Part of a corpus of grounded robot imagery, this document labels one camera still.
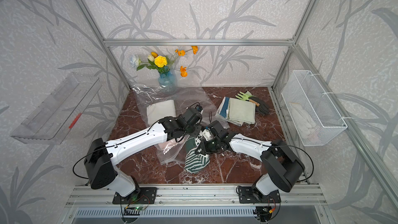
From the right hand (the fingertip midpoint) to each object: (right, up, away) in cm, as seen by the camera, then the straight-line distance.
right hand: (196, 152), depth 80 cm
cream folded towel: (+28, +20, +19) cm, 39 cm away
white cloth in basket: (+54, +13, -7) cm, 56 cm away
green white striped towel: (-1, -3, -5) cm, 6 cm away
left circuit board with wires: (-28, -25, -8) cm, 39 cm away
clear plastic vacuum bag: (-13, 0, 0) cm, 13 cm away
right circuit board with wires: (+32, -25, -10) cm, 42 cm away
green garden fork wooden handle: (+35, +29, +31) cm, 55 cm away
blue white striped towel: (+16, +22, +24) cm, 36 cm away
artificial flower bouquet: (-21, +49, +11) cm, 55 cm away
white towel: (-29, +19, +24) cm, 43 cm away
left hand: (+1, +13, +1) cm, 13 cm away
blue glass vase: (-23, +40, +28) cm, 54 cm away
